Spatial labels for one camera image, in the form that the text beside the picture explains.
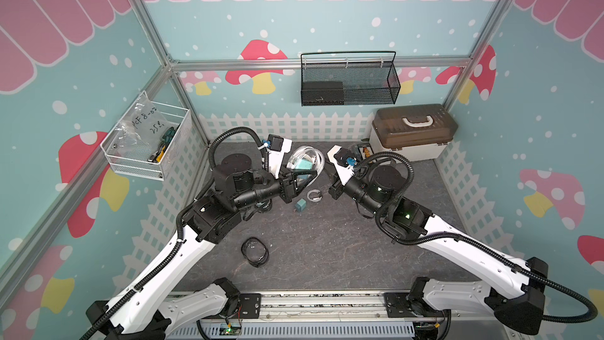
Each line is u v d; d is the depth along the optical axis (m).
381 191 0.46
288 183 0.49
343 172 0.51
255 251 0.85
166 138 0.74
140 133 0.69
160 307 0.36
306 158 0.57
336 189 0.53
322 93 0.98
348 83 0.93
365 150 1.16
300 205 0.94
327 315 0.74
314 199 0.97
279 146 0.50
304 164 0.54
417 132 0.97
